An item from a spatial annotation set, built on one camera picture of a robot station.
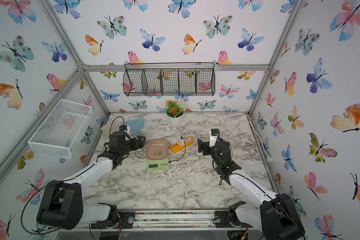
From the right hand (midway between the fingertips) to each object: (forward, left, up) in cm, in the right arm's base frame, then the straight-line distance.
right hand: (207, 136), depth 82 cm
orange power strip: (+8, +10, -17) cm, 22 cm away
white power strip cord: (-12, -8, +13) cm, 19 cm away
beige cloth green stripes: (+19, +66, -16) cm, 71 cm away
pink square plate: (0, +30, -16) cm, 34 cm away
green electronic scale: (-10, +28, -18) cm, 35 cm away
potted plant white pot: (+23, +21, -5) cm, 31 cm away
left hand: (+1, +39, -5) cm, 39 cm away
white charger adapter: (+5, +15, -13) cm, 20 cm away
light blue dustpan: (+23, +52, -20) cm, 60 cm away
